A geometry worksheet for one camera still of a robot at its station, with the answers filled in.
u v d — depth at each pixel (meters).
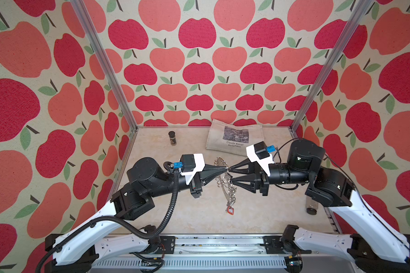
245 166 0.47
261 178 0.42
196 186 0.39
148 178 0.34
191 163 0.34
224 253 0.74
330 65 0.88
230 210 0.50
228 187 0.44
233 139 1.05
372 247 0.40
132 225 0.34
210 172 0.42
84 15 0.71
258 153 0.38
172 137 1.07
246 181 0.43
